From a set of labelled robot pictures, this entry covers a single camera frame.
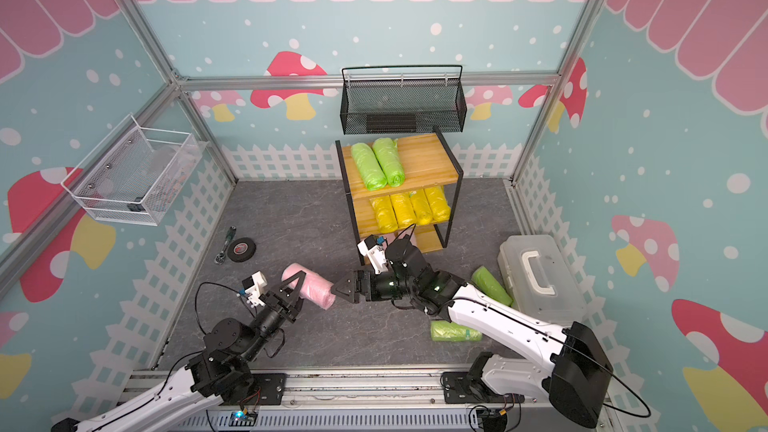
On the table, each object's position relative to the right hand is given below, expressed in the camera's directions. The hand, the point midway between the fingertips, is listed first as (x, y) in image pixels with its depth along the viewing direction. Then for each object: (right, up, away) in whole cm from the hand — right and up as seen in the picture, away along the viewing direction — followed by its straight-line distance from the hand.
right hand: (344, 291), depth 68 cm
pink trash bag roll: (-6, +1, -1) cm, 7 cm away
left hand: (-8, +2, +2) cm, 9 cm away
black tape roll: (-40, +5, +32) cm, 51 cm away
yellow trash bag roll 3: (+24, +20, +17) cm, 36 cm away
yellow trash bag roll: (+9, +17, +15) cm, 24 cm away
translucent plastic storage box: (+50, -1, +12) cm, 52 cm away
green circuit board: (-26, -33, +5) cm, 42 cm away
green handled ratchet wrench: (-46, +3, +29) cm, 54 cm away
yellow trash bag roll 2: (+14, +18, +17) cm, 29 cm away
